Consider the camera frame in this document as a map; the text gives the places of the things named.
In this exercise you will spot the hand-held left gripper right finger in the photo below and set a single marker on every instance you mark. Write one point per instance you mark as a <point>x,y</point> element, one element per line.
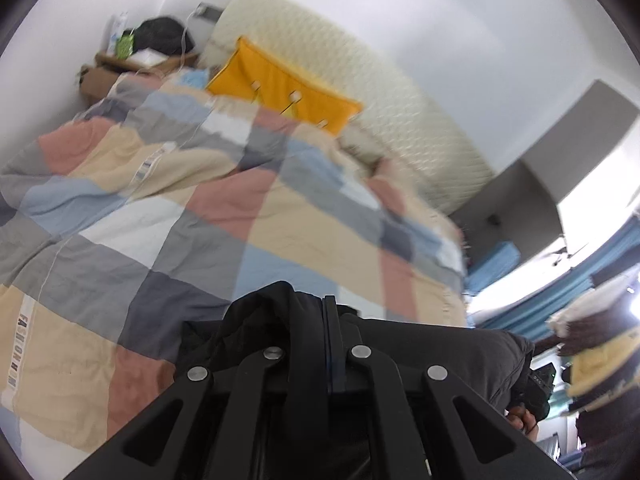
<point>346,360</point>

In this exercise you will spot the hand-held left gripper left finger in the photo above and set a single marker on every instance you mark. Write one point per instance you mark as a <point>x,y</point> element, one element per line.
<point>317,360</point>

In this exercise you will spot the black puffer jacket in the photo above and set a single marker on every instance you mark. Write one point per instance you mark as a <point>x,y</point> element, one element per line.
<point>260,320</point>

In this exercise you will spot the black clothes hanger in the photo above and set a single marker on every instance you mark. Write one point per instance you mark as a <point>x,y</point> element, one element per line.
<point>565,255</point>

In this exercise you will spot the person's right hand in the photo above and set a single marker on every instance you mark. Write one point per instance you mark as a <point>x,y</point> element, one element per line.
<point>524,419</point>

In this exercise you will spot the yellow white fluffy cloth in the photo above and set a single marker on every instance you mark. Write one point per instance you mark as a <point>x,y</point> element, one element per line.
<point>605,360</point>

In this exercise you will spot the blue curtain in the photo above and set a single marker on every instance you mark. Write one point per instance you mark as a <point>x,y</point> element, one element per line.
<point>550,300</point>

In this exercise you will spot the patchwork checked duvet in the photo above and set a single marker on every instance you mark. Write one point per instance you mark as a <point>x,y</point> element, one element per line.
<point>200,210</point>

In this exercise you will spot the patchwork pillow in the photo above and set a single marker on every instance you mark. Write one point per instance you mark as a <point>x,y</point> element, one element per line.
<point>380,160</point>

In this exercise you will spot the cream quilted headboard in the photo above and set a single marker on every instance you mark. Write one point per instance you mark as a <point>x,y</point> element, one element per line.
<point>400,110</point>

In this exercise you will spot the grey white wardrobe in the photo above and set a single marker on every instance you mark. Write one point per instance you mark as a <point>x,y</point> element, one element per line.
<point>565,125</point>

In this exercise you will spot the yellow pillow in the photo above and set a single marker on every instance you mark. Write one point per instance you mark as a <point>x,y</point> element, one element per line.
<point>270,80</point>

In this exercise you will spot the wooden nightstand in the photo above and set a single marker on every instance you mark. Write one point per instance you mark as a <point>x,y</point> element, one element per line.
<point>165,62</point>

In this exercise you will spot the white flat box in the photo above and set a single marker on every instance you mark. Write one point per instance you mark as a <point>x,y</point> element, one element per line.
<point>147,56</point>

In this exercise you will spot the brown cardboard box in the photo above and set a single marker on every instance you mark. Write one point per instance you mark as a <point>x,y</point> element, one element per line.
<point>97,85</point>

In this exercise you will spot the black bag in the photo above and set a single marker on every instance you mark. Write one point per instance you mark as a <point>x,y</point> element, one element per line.
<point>157,35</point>

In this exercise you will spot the green packet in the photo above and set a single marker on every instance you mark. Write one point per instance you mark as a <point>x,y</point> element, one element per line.
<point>124,46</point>

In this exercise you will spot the grey wall socket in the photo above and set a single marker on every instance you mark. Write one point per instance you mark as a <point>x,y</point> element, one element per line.
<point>210,12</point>

